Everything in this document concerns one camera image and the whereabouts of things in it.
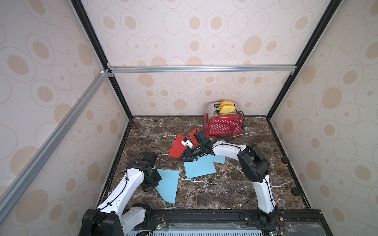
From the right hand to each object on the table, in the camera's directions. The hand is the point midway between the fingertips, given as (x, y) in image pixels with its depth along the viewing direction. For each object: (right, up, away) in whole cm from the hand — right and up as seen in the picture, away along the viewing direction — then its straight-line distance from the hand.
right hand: (178, 164), depth 84 cm
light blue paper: (+16, -2, +7) cm, 18 cm away
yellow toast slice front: (+31, +34, +14) cm, 48 cm away
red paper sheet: (-2, +7, +18) cm, 19 cm away
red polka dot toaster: (+25, +24, +16) cm, 38 cm away
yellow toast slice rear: (+31, +39, +16) cm, 53 cm away
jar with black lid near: (+59, -11, -11) cm, 61 cm away
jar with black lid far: (+60, -1, +2) cm, 60 cm away
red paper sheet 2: (+22, +15, +25) cm, 36 cm away
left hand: (-9, -9, -4) cm, 13 cm away
